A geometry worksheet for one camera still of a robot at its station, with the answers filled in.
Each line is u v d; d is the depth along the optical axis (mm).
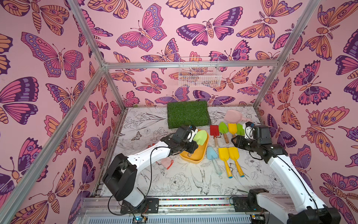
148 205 731
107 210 407
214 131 1042
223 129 1062
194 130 753
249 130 706
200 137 854
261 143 584
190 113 1130
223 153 925
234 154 922
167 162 874
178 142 647
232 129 1048
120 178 430
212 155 925
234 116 1132
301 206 400
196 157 894
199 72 952
